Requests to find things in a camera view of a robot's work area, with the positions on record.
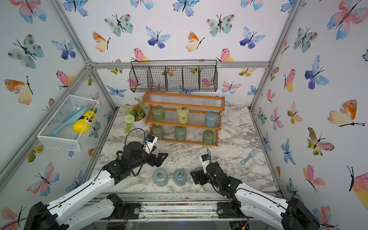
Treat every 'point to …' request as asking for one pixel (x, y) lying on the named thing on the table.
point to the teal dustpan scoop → (78, 112)
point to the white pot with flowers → (136, 119)
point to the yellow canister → (182, 113)
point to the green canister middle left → (159, 113)
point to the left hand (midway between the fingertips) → (162, 150)
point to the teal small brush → (251, 154)
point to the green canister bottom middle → (180, 133)
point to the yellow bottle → (81, 125)
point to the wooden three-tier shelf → (198, 105)
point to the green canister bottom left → (158, 131)
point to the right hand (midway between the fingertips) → (197, 170)
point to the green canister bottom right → (208, 137)
